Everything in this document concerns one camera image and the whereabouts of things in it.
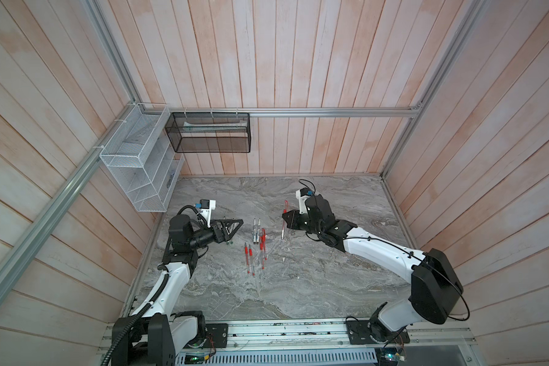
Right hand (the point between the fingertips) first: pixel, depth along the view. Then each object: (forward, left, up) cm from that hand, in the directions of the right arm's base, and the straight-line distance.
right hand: (281, 214), depth 83 cm
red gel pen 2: (-7, +8, -18) cm, 20 cm away
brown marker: (+3, +11, -17) cm, 20 cm away
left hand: (-6, +15, +3) cm, 17 cm away
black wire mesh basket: (+42, +34, +8) cm, 54 cm away
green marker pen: (-2, +21, -17) cm, 27 cm away
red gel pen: (-2, +7, -17) cm, 19 cm away
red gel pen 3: (-9, +14, -17) cm, 24 cm away
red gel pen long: (-6, +13, -17) cm, 22 cm away
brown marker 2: (0, +10, -18) cm, 20 cm away
